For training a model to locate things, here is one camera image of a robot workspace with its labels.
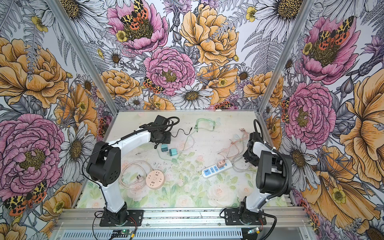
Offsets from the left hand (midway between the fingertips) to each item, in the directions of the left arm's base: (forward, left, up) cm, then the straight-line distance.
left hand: (165, 142), depth 95 cm
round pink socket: (-22, +4, -5) cm, 22 cm away
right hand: (-13, -52, -6) cm, 54 cm away
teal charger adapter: (-1, +1, -6) cm, 6 cm away
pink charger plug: (-15, -33, +1) cm, 36 cm away
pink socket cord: (-21, +13, -5) cm, 25 cm away
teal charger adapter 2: (-4, -4, -5) cm, 8 cm away
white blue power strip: (-17, -29, -4) cm, 34 cm away
